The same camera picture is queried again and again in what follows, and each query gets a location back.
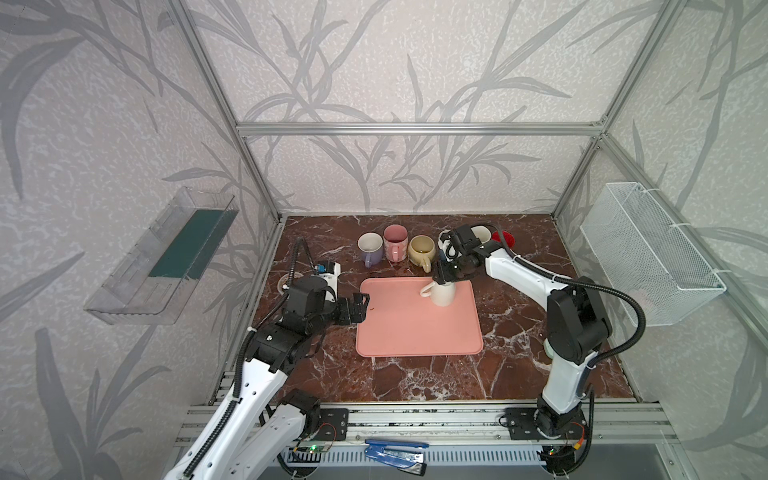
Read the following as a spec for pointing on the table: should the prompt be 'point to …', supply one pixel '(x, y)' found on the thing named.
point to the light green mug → (481, 232)
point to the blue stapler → (405, 456)
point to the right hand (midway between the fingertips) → (440, 266)
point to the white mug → (441, 295)
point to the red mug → (509, 238)
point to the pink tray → (400, 322)
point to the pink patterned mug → (396, 238)
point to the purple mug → (371, 245)
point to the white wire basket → (640, 251)
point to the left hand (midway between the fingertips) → (359, 289)
